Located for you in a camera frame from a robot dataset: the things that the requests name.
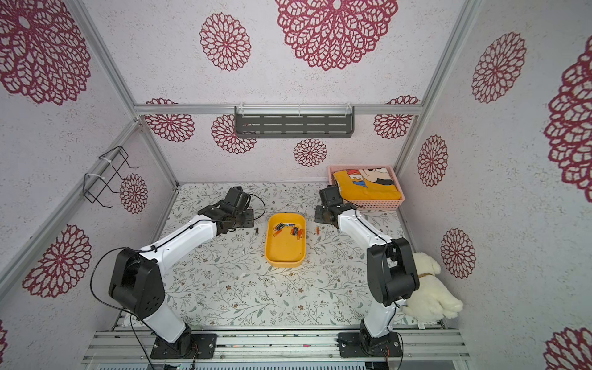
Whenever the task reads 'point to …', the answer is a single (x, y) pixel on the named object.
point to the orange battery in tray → (277, 233)
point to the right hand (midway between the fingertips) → (321, 211)
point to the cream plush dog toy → (433, 300)
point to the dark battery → (257, 230)
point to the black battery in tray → (280, 226)
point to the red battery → (317, 230)
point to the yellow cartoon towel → (367, 184)
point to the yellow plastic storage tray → (286, 240)
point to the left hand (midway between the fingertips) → (246, 218)
